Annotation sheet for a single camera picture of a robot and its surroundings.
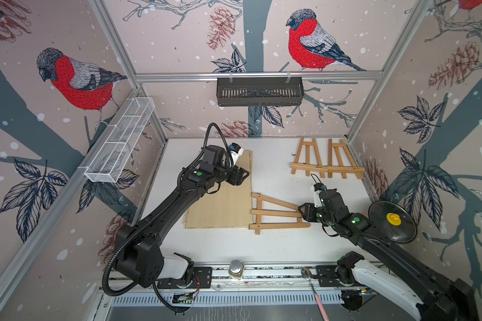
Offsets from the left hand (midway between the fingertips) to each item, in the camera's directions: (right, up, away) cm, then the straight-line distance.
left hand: (246, 167), depth 79 cm
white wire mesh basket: (-50, +4, -7) cm, 51 cm away
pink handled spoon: (+24, -41, -3) cm, 48 cm away
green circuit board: (-23, -47, -8) cm, 53 cm away
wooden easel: (+50, -3, +22) cm, 55 cm away
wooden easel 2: (+33, -1, +25) cm, 41 cm away
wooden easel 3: (+6, -21, +8) cm, 24 cm away
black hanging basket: (0, +40, +28) cm, 48 cm away
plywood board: (-7, -19, +11) cm, 24 cm away
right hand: (+24, -16, +3) cm, 29 cm away
